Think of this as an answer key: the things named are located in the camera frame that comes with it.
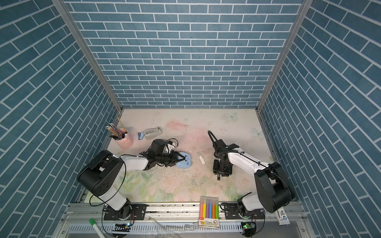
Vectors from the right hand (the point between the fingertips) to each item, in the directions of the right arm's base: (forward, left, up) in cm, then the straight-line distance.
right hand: (217, 174), depth 85 cm
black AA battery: (-1, -1, -1) cm, 2 cm away
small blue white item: (+22, +54, +1) cm, 58 cm away
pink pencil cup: (+13, +58, +7) cm, 60 cm away
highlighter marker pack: (-19, +4, -1) cm, 20 cm away
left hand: (+5, +19, +4) cm, 20 cm away
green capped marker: (-28, +60, -1) cm, 67 cm away
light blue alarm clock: (+3, +19, +3) cm, 20 cm away
